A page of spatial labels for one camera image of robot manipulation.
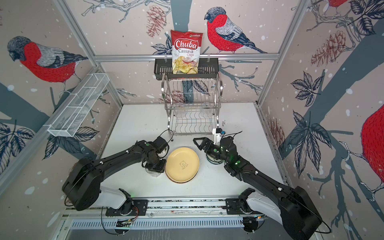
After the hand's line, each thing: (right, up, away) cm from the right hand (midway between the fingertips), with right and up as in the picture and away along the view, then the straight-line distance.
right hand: (194, 145), depth 76 cm
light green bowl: (+10, -9, +5) cm, 15 cm away
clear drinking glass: (-23, -17, +7) cm, 30 cm away
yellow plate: (-7, -13, +9) cm, 18 cm away
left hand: (-18, -15, +5) cm, 25 cm away
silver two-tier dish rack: (-2, +23, +27) cm, 36 cm away
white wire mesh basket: (-62, +13, -5) cm, 64 cm away
